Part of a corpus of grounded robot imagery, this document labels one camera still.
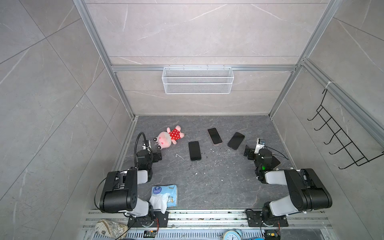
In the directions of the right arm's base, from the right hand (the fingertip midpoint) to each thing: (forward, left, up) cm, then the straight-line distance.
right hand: (256, 146), depth 93 cm
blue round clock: (-45, +22, -3) cm, 50 cm away
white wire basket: (+40, +36, +23) cm, 58 cm away
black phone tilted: (+9, +9, -8) cm, 15 cm away
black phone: (0, +39, -8) cm, 40 cm away
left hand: (+1, +66, -1) cm, 66 cm away
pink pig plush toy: (+5, +59, +1) cm, 59 cm away
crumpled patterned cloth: (-43, +77, -3) cm, 88 cm away
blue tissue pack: (-25, +51, -2) cm, 57 cm away
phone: (+14, +24, -8) cm, 29 cm away
